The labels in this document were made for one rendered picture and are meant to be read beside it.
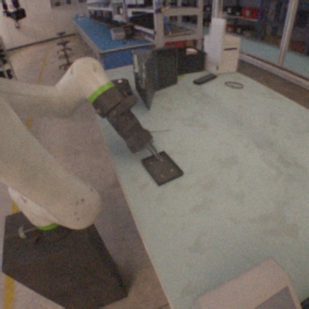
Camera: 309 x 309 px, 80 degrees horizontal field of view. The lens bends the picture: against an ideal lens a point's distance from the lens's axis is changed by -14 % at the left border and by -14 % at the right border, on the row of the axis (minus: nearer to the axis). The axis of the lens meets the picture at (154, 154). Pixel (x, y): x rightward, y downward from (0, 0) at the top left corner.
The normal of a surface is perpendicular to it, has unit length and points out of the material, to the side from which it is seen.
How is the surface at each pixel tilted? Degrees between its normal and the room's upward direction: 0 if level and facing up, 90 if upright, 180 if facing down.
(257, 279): 9
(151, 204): 0
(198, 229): 0
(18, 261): 0
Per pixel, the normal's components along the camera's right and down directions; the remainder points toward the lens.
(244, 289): -0.11, -0.84
